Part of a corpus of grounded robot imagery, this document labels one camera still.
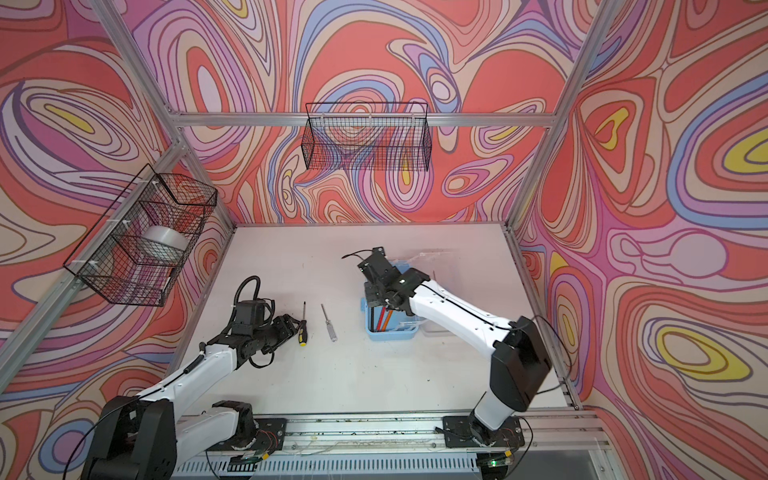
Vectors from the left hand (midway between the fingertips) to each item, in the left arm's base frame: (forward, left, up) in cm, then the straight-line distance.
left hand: (299, 325), depth 88 cm
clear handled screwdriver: (+1, -9, -3) cm, 9 cm away
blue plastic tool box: (+2, -27, -4) cm, 28 cm away
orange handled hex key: (+3, -26, -4) cm, 27 cm away
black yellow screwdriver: (-1, -1, -1) cm, 2 cm away
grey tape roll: (+7, +27, +30) cm, 40 cm away
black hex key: (+4, -22, -3) cm, 22 cm away
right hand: (+4, -25, +10) cm, 28 cm away
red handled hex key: (+5, -25, -3) cm, 25 cm away
